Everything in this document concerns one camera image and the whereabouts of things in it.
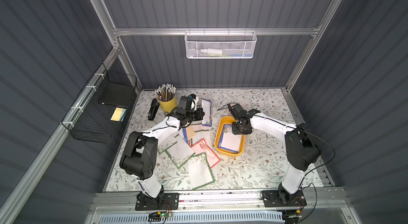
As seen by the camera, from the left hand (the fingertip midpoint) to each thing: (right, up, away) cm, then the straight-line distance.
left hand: (206, 113), depth 90 cm
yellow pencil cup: (-23, +4, +6) cm, 24 cm away
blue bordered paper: (0, +4, +8) cm, 9 cm away
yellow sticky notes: (-42, 0, -15) cm, 44 cm away
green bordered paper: (-15, -22, 0) cm, 26 cm away
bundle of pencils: (-25, +12, +8) cm, 29 cm away
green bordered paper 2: (-3, -30, -7) cm, 31 cm away
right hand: (+18, -11, +2) cm, 22 cm away
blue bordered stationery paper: (-13, -14, +7) cm, 20 cm away
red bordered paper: (-2, -20, +2) cm, 20 cm away
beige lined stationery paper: (-10, -12, +7) cm, 17 cm away
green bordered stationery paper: (-4, -14, +6) cm, 16 cm away
